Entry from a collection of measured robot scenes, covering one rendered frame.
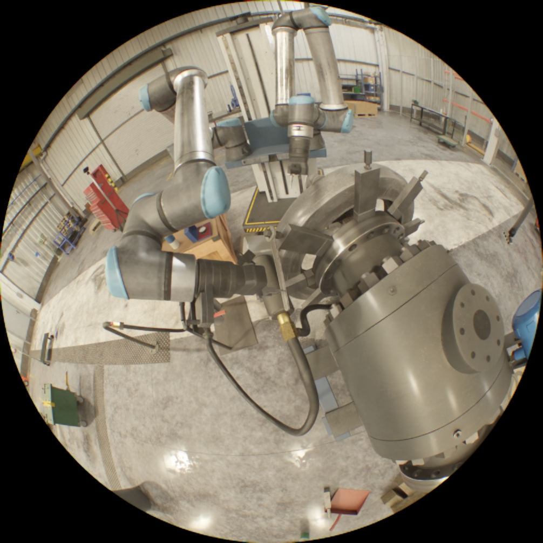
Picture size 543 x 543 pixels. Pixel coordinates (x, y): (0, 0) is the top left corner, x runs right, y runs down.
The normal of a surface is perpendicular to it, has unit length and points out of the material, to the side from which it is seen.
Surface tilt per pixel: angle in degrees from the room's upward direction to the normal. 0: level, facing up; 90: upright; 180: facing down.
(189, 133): 35
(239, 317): 0
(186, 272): 49
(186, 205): 69
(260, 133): 90
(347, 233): 27
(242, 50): 90
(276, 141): 90
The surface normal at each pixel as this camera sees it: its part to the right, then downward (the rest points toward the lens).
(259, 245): 0.16, -0.64
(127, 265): 0.53, -0.29
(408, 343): -0.70, -0.23
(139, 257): 0.58, -0.52
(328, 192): -0.30, 0.12
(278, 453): -0.21, -0.54
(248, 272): 0.19, -0.43
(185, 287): 0.50, 0.31
